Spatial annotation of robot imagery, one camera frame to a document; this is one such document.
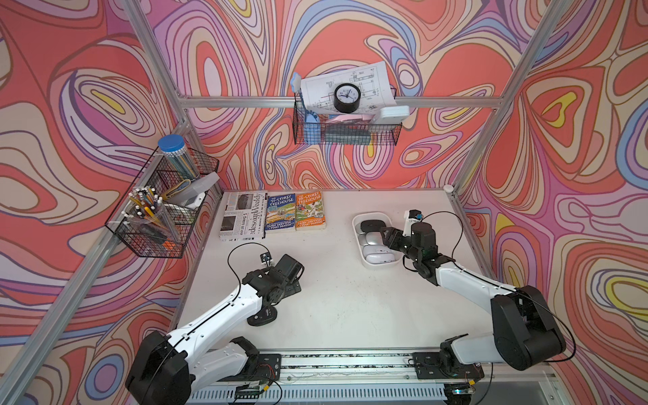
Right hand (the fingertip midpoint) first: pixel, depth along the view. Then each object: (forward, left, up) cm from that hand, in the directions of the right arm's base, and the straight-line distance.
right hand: (387, 236), depth 90 cm
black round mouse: (-23, +43, -9) cm, 50 cm away
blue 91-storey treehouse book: (+21, +42, -8) cm, 47 cm away
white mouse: (-4, +3, -9) cm, 10 cm away
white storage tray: (+14, -1, -6) cm, 15 cm away
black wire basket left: (+1, +65, +22) cm, 68 cm away
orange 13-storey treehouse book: (+20, +29, -8) cm, 36 cm away
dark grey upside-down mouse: (+10, +3, -7) cm, 13 cm away
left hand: (-16, +36, -4) cm, 40 cm away
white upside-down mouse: (+1, +4, -10) cm, 11 cm away
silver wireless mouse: (+5, +3, -8) cm, 10 cm away
